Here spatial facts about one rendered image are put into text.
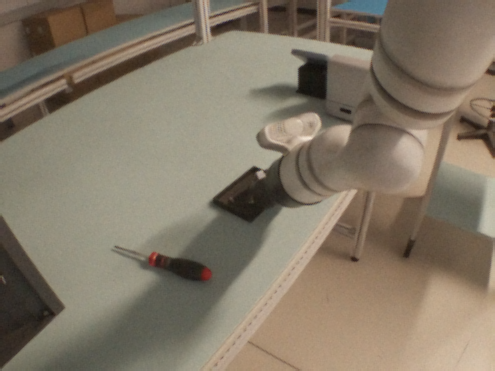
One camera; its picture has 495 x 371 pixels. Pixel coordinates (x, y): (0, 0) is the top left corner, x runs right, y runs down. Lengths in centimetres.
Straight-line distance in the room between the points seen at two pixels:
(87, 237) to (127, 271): 12
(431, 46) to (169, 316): 41
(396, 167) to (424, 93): 8
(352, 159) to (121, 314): 35
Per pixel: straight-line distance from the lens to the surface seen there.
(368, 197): 152
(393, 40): 20
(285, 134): 44
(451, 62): 19
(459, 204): 183
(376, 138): 28
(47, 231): 67
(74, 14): 388
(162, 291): 49
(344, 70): 78
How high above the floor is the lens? 139
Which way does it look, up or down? 38 degrees down
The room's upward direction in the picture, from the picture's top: 5 degrees counter-clockwise
